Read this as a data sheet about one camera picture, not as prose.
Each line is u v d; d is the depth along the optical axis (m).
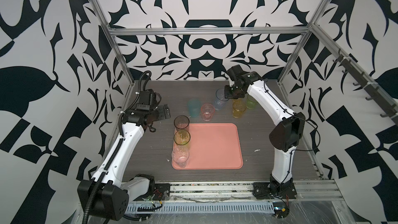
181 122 0.83
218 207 0.71
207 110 1.01
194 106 0.96
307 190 0.76
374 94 0.55
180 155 0.83
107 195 0.37
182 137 0.85
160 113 0.70
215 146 0.95
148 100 0.58
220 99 0.85
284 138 0.54
